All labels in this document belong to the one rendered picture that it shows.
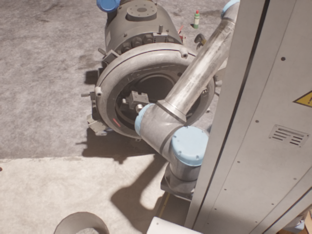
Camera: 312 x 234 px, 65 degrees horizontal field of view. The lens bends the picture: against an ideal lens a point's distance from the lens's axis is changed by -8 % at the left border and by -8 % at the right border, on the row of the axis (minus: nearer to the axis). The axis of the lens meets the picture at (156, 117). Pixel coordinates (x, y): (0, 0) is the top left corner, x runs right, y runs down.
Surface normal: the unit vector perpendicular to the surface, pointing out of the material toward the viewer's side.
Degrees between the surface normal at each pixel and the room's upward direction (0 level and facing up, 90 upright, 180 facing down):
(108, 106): 90
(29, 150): 0
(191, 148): 5
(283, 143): 90
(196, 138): 5
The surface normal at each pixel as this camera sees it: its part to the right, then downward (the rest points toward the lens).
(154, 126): -0.36, -0.25
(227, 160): -0.37, 0.70
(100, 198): 0.00, -0.65
